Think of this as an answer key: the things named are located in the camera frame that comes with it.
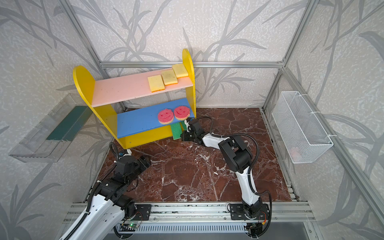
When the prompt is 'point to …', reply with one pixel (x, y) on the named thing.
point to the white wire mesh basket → (303, 138)
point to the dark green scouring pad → (69, 128)
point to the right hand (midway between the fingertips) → (180, 131)
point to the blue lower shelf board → (137, 121)
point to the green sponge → (177, 128)
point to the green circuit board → (133, 225)
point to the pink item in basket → (294, 153)
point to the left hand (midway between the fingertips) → (149, 155)
